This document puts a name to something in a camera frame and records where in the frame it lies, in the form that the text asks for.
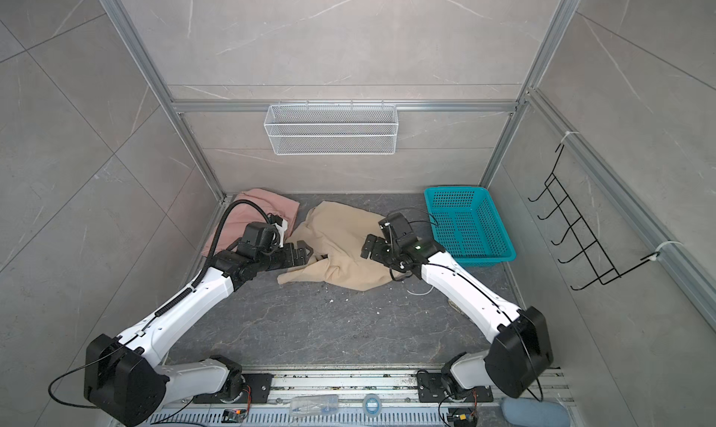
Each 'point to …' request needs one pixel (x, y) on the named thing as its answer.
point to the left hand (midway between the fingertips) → (301, 247)
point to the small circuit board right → (462, 417)
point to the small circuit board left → (233, 416)
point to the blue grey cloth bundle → (530, 412)
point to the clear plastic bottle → (313, 404)
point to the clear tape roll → (372, 406)
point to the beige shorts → (336, 234)
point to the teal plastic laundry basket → (468, 226)
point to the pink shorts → (234, 224)
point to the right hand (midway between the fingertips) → (373, 250)
